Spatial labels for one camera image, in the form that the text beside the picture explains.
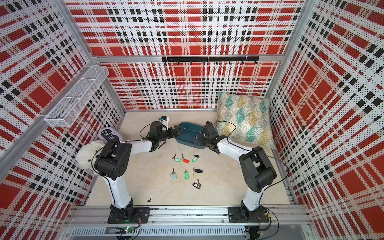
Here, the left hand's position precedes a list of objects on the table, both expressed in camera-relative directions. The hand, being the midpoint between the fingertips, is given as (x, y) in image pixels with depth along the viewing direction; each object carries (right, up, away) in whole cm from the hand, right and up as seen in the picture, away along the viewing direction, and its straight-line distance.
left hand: (182, 128), depth 98 cm
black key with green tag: (+10, -19, -3) cm, 21 cm away
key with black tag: (+12, -25, -9) cm, 29 cm away
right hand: (+14, -7, -4) cm, 16 cm away
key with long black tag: (+11, -32, -14) cm, 37 cm away
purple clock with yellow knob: (-48, -3, -3) cm, 48 cm away
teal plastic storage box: (+2, -6, +11) cm, 13 cm away
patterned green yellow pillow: (+41, +6, -4) cm, 42 cm away
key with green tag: (-3, -20, -5) cm, 20 cm away
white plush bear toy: (-46, -13, -23) cm, 53 cm away
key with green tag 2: (+4, -28, -10) cm, 30 cm away
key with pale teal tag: (-4, -27, -10) cm, 30 cm away
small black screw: (-15, -38, -19) cm, 45 cm away
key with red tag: (+2, -20, -5) cm, 21 cm away
